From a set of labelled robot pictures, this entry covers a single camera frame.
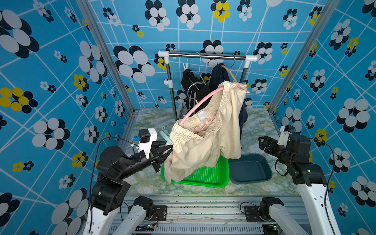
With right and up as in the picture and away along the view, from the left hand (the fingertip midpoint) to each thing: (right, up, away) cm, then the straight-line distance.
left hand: (176, 143), depth 50 cm
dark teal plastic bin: (+42, -21, +41) cm, 62 cm away
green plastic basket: (+20, -25, +36) cm, 48 cm away
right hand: (+43, -1, +20) cm, 47 cm away
